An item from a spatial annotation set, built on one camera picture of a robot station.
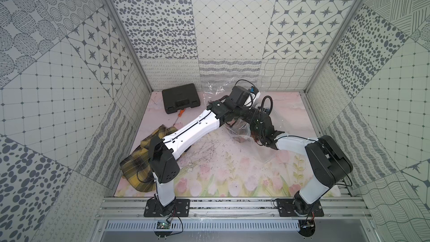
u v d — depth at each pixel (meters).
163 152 0.46
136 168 0.80
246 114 0.66
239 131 0.78
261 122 0.72
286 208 0.74
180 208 0.73
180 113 1.07
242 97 0.58
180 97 1.10
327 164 0.47
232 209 0.75
